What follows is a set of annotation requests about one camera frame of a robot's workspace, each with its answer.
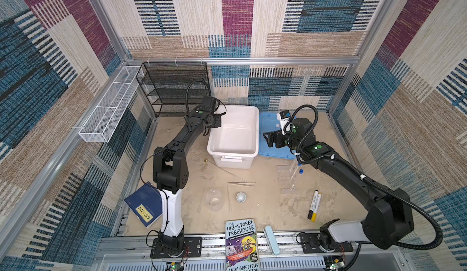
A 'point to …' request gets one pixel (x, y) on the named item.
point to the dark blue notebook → (146, 203)
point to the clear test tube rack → (287, 178)
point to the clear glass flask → (214, 199)
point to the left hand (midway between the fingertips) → (215, 117)
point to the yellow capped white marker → (314, 216)
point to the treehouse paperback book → (241, 249)
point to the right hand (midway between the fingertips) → (273, 133)
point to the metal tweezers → (239, 183)
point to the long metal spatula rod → (205, 160)
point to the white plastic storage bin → (235, 144)
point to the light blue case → (271, 240)
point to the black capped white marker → (313, 203)
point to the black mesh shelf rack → (166, 84)
